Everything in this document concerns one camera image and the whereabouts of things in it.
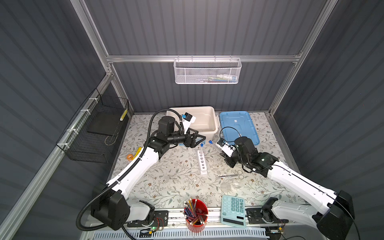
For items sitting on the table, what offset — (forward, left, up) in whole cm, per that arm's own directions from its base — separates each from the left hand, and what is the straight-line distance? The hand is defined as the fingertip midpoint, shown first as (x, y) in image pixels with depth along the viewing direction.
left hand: (201, 134), depth 73 cm
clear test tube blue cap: (+2, -1, -13) cm, 13 cm away
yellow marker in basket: (+17, +42, -1) cm, 45 cm away
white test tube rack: (-3, -1, -24) cm, 24 cm away
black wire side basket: (+3, +53, 0) cm, 53 cm away
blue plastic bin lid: (+28, -30, -26) cm, 49 cm away
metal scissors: (-10, -23, -28) cm, 38 cm away
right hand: (-5, -12, -11) cm, 17 cm away
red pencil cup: (-31, +4, -19) cm, 36 cm away
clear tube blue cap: (-6, -6, -1) cm, 9 cm away
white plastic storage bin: (+31, -8, -26) cm, 41 cm away
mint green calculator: (-30, -15, -26) cm, 42 cm away
